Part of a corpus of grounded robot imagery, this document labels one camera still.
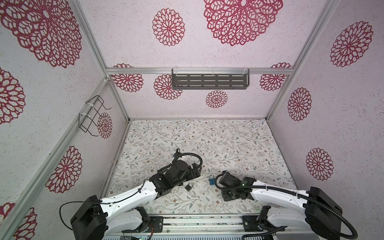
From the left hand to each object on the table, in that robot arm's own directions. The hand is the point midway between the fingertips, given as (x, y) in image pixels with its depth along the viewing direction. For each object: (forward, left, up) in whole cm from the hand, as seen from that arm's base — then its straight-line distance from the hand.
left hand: (196, 171), depth 79 cm
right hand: (-8, -15, -11) cm, 20 cm away
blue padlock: (0, -10, -12) cm, 15 cm away
